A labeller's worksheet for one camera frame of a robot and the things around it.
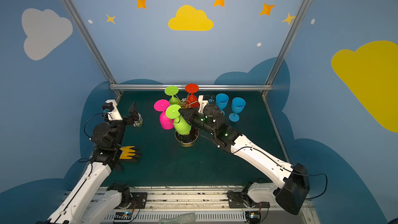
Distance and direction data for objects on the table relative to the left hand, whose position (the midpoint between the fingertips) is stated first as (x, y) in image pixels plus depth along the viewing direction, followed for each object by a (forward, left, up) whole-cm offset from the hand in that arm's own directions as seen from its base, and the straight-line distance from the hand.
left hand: (123, 103), depth 70 cm
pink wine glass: (+2, -17, -4) cm, 17 cm away
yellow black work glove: (-13, +3, -29) cm, 32 cm away
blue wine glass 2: (+15, -59, -18) cm, 64 cm away
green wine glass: (+12, -21, -3) cm, 24 cm away
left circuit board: (-40, +1, -37) cm, 54 cm away
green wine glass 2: (-6, -27, -10) cm, 29 cm away
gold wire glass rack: (0, -31, -31) cm, 44 cm away
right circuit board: (-40, -62, -37) cm, 82 cm away
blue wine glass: (+20, -50, -19) cm, 57 cm away
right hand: (-4, -27, +2) cm, 27 cm away
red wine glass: (+5, -31, -4) cm, 32 cm away
